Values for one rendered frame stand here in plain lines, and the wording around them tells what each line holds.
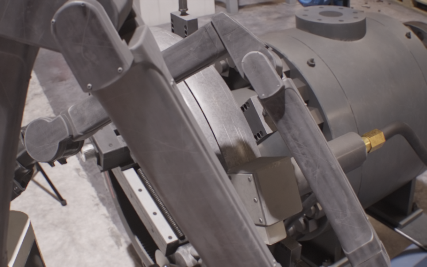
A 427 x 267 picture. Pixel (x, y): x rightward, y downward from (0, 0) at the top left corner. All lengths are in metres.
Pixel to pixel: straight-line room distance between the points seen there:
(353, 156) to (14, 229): 0.66
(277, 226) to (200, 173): 0.57
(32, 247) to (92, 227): 1.44
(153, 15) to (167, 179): 4.73
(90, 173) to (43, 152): 1.82
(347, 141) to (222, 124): 0.25
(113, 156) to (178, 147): 0.96
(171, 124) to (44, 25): 0.13
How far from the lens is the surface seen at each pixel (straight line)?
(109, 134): 1.42
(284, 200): 1.00
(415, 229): 1.80
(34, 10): 0.42
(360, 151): 1.13
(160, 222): 1.36
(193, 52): 0.87
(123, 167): 1.43
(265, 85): 0.82
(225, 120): 1.08
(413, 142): 1.32
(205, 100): 1.08
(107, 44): 0.39
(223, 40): 0.85
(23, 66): 0.45
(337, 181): 0.85
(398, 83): 1.50
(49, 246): 2.31
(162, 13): 5.20
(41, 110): 3.67
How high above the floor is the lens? 1.31
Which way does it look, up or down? 26 degrees down
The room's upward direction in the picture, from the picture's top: 6 degrees counter-clockwise
